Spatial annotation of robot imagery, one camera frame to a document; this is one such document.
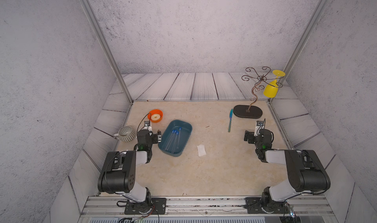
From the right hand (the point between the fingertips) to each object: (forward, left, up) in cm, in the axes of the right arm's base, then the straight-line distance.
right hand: (255, 130), depth 94 cm
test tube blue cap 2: (0, +50, -4) cm, 51 cm away
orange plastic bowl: (+17, +69, -1) cm, 71 cm away
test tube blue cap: (-4, +54, -5) cm, 55 cm away
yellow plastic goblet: (+21, -11, +15) cm, 28 cm away
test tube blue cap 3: (+4, +48, -4) cm, 49 cm away
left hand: (-1, +65, +2) cm, 65 cm away
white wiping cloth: (-11, +34, -5) cm, 37 cm away
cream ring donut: (+13, +67, -3) cm, 68 cm away
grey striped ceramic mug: (-1, +84, -3) cm, 85 cm away
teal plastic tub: (-2, +52, -5) cm, 52 cm away
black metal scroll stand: (+19, -4, -5) cm, 20 cm away
